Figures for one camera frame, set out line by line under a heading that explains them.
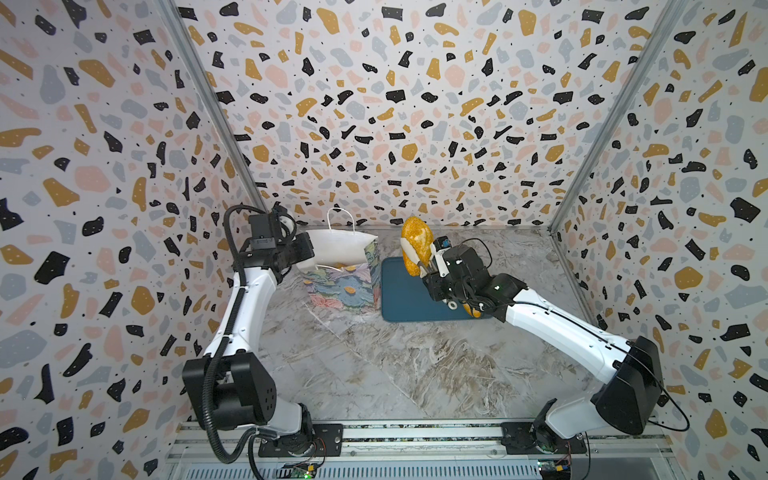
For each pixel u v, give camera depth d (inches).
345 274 31.5
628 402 15.8
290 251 27.2
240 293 19.3
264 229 24.3
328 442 28.9
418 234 32.6
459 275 23.3
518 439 28.9
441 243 27.2
